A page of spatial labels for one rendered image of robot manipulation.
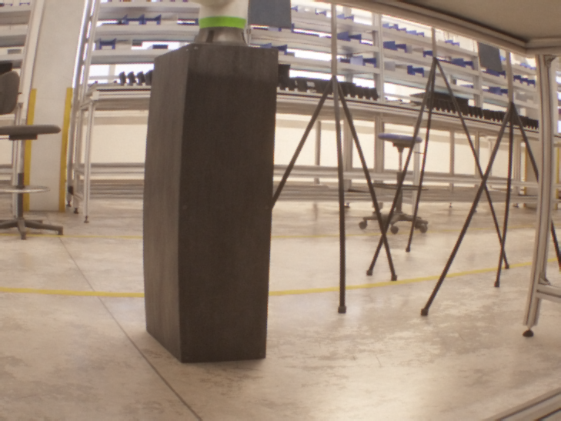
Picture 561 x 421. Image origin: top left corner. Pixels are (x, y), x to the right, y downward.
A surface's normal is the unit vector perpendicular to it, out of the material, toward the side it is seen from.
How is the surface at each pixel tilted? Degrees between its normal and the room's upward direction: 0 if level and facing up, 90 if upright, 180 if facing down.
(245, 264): 90
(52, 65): 90
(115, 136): 90
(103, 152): 90
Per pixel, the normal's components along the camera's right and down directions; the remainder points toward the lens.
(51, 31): 0.41, 0.09
